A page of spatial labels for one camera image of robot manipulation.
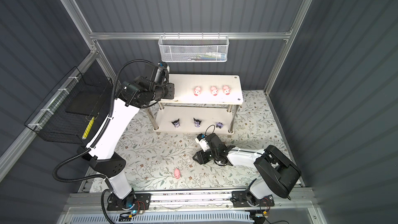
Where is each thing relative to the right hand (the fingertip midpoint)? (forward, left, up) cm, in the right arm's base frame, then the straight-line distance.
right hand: (198, 157), depth 86 cm
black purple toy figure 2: (+17, +1, +10) cm, 20 cm away
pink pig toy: (-9, +11, 0) cm, 14 cm away
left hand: (+18, +11, +36) cm, 42 cm away
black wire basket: (+3, +61, +32) cm, 69 cm away
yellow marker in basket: (+4, +48, +27) cm, 55 cm away
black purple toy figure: (+17, +13, +10) cm, 23 cm away
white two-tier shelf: (+40, -2, -1) cm, 40 cm away
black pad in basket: (+17, +55, +29) cm, 64 cm away
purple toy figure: (+17, -12, +7) cm, 22 cm away
